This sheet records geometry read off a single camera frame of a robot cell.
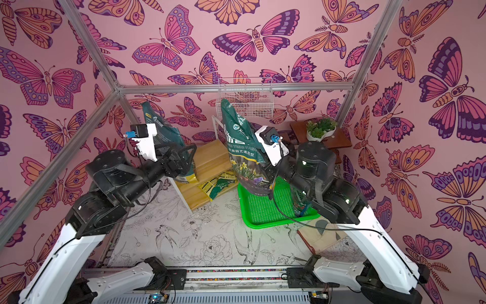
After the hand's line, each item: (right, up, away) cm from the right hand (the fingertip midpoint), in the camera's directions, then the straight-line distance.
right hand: (256, 145), depth 52 cm
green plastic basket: (+6, -29, +41) cm, 50 cm away
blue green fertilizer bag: (+21, -23, +31) cm, 44 cm away
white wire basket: (0, +28, +44) cm, 52 cm away
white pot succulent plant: (+30, +10, +34) cm, 46 cm away
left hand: (-19, +1, +1) cm, 19 cm away
